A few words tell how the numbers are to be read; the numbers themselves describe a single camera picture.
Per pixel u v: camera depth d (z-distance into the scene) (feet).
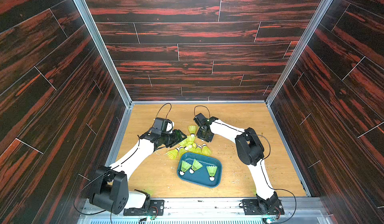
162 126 2.19
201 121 2.64
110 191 1.37
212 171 2.70
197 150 2.91
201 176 2.80
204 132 2.73
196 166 2.75
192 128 3.24
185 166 2.71
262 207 2.11
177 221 2.31
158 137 2.05
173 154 2.95
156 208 2.32
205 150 3.06
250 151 1.91
